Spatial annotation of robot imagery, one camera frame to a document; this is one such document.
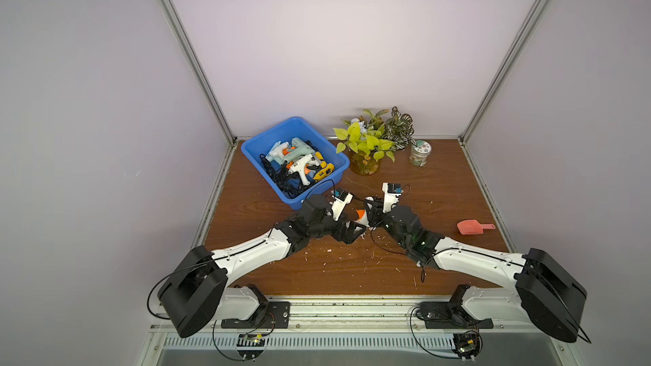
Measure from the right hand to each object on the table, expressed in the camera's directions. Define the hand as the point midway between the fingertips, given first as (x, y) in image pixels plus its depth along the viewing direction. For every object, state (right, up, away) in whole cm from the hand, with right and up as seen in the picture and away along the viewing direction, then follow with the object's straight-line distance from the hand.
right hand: (367, 197), depth 80 cm
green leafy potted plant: (0, +20, +12) cm, 23 cm away
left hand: (-3, -8, -2) cm, 9 cm away
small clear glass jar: (+26, +15, +26) cm, 40 cm away
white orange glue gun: (-24, +9, +20) cm, 33 cm away
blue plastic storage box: (-27, +27, +33) cm, 51 cm away
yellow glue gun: (-14, +8, +24) cm, 29 cm away
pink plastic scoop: (+40, -12, +10) cm, 43 cm away
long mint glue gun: (-25, +17, +26) cm, 41 cm away
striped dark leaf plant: (+14, +24, +12) cm, 30 cm away
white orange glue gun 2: (-2, -7, -1) cm, 7 cm away
